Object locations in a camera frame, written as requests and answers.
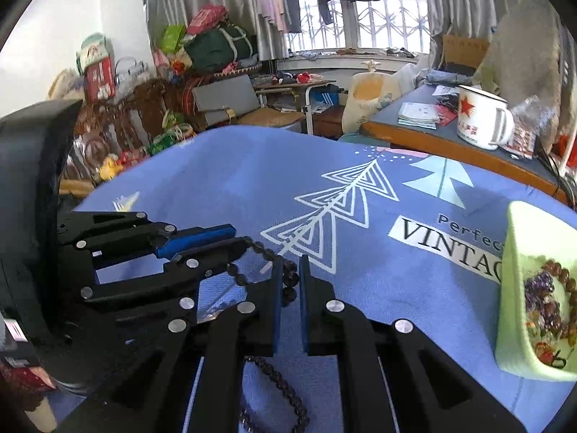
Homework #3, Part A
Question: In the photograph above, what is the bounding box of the bright green shopping bag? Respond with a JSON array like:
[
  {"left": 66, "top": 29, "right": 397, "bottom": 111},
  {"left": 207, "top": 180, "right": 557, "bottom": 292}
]
[{"left": 161, "top": 24, "right": 187, "bottom": 53}]

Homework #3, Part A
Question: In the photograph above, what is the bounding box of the white enamel mug red star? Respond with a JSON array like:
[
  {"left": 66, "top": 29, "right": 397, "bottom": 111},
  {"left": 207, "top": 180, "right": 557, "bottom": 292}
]
[{"left": 456, "top": 84, "right": 515, "bottom": 151}]

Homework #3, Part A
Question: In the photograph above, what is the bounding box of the grey flat box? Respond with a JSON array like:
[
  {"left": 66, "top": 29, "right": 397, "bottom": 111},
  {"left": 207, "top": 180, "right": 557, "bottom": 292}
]
[{"left": 192, "top": 74, "right": 263, "bottom": 128}]

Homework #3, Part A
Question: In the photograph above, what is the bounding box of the red gift bag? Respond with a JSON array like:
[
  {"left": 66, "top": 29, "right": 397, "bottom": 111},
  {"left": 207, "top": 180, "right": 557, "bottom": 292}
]
[{"left": 186, "top": 4, "right": 229, "bottom": 35}]

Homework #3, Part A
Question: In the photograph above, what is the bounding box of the carved wooden chair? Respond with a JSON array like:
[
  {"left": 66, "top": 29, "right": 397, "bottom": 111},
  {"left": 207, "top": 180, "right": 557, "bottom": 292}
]
[{"left": 73, "top": 78, "right": 182, "bottom": 178}]

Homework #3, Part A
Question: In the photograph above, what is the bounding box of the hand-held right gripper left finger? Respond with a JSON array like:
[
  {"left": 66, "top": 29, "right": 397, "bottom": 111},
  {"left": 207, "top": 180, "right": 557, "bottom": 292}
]
[{"left": 56, "top": 256, "right": 283, "bottom": 433}]

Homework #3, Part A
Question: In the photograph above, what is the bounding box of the clear plastic snack bag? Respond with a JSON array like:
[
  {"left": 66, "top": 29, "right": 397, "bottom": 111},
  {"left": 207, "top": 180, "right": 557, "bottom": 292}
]
[{"left": 504, "top": 98, "right": 556, "bottom": 160}]

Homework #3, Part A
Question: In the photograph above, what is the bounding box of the red and white carton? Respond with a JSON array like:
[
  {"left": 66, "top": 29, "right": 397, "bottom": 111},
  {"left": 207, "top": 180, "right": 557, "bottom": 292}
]
[{"left": 80, "top": 35, "right": 118, "bottom": 103}]

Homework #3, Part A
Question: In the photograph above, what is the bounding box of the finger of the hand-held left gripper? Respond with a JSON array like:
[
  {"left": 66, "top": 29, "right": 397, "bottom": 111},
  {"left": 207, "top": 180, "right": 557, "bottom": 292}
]
[
  {"left": 80, "top": 236, "right": 254, "bottom": 326},
  {"left": 58, "top": 210, "right": 238, "bottom": 272}
]

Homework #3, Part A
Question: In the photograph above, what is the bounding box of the dark bead strand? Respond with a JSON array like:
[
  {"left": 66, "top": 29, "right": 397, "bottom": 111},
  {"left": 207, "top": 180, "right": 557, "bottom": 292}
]
[{"left": 224, "top": 236, "right": 313, "bottom": 433}]

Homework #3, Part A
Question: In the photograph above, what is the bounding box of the blue printed tablecloth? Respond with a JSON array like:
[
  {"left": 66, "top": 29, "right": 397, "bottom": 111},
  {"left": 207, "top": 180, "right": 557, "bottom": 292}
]
[{"left": 45, "top": 124, "right": 577, "bottom": 433}]

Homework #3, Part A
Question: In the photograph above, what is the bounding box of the dark green duffel bag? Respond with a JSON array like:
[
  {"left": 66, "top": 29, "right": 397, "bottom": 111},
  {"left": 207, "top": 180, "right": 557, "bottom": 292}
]
[{"left": 184, "top": 24, "right": 259, "bottom": 74}]

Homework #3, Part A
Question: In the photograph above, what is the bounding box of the wooden desk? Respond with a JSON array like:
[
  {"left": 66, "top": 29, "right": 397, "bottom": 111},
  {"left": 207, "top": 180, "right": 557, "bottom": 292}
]
[{"left": 361, "top": 82, "right": 569, "bottom": 205}]

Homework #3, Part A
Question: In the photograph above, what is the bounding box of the small wooden side table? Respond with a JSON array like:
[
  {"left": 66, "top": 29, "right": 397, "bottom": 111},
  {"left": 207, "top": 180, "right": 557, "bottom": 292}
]
[{"left": 254, "top": 78, "right": 337, "bottom": 123}]

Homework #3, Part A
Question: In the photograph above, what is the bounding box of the cardboard box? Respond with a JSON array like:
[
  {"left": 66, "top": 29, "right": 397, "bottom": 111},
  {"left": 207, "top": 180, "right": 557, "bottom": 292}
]
[{"left": 441, "top": 34, "right": 490, "bottom": 71}]

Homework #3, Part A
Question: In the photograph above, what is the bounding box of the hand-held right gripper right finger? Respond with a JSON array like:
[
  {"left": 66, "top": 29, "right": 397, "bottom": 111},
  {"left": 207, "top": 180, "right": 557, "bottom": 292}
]
[{"left": 299, "top": 254, "right": 528, "bottom": 433}]

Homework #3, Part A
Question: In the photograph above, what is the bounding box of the light green plastic basin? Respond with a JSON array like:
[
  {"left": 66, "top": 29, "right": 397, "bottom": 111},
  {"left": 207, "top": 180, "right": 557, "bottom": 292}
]
[{"left": 494, "top": 200, "right": 577, "bottom": 382}]

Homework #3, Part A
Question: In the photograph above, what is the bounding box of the window with metal grille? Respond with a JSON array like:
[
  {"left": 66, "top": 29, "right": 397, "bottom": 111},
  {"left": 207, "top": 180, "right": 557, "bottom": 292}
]
[{"left": 288, "top": 0, "right": 430, "bottom": 53}]

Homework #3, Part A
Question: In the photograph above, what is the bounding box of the stack of paper leaflets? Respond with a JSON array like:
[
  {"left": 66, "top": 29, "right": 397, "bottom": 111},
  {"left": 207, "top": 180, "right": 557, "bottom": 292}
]
[{"left": 397, "top": 101, "right": 441, "bottom": 130}]

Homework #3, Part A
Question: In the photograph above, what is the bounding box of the brown wooden bead bracelet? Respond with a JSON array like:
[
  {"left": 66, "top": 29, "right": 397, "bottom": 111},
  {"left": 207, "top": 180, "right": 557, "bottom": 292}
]
[{"left": 538, "top": 261, "right": 577, "bottom": 340}]

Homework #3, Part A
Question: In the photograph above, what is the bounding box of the cream plastic sack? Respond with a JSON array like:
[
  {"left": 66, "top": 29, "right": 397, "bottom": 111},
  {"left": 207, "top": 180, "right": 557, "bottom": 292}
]
[{"left": 341, "top": 71, "right": 400, "bottom": 135}]

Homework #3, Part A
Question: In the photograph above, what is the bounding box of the purple bead bracelet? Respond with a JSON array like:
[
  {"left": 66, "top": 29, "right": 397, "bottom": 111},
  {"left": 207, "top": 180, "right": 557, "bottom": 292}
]
[{"left": 524, "top": 274, "right": 558, "bottom": 313}]

